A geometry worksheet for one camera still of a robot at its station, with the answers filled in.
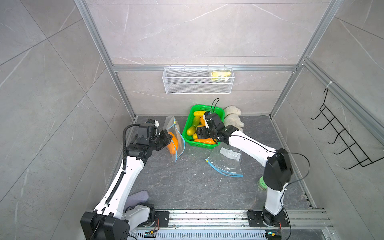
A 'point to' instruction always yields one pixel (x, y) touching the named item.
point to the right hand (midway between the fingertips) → (202, 130)
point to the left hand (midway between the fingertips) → (173, 133)
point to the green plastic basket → (188, 119)
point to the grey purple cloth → (136, 198)
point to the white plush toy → (232, 117)
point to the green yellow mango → (191, 130)
